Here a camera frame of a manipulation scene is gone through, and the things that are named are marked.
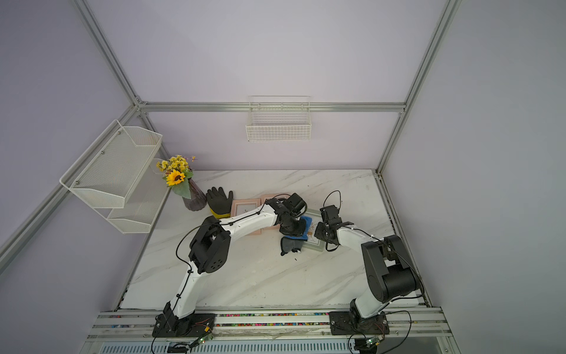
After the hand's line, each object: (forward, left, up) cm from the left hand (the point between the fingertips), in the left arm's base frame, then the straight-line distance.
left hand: (301, 235), depth 91 cm
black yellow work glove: (+18, +40, -3) cm, 43 cm away
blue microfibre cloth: (-4, +3, +1) cm, 5 cm away
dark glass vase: (+17, +48, +2) cm, 51 cm away
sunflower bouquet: (+16, +50, +21) cm, 56 cm away
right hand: (+2, -10, -4) cm, 11 cm away
